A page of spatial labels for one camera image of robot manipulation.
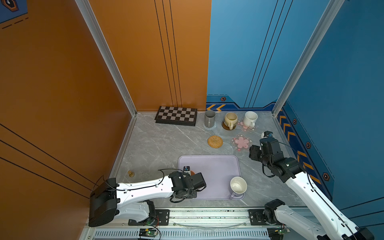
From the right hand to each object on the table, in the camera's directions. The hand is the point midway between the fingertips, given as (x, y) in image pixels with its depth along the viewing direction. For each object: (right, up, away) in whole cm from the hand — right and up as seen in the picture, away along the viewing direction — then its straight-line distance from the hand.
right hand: (254, 149), depth 78 cm
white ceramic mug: (+8, +17, +28) cm, 34 cm away
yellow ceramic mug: (-6, +16, +28) cm, 33 cm away
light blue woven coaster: (-20, +10, +30) cm, 38 cm away
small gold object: (-68, -16, +9) cm, 71 cm away
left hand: (-31, -22, 0) cm, 39 cm away
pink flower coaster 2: (+1, 0, +25) cm, 25 cm away
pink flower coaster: (+6, +10, +31) cm, 34 cm away
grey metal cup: (-21, +17, +25) cm, 37 cm away
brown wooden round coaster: (-10, +12, +31) cm, 35 cm away
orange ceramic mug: (-33, -13, +1) cm, 35 cm away
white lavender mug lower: (-7, -22, +5) cm, 23 cm away
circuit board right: (+8, -39, -8) cm, 40 cm away
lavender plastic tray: (-17, -16, +14) cm, 27 cm away
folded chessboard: (-45, +20, +36) cm, 61 cm away
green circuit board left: (-53, -39, -7) cm, 66 cm away
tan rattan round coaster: (-17, +1, +25) cm, 30 cm away
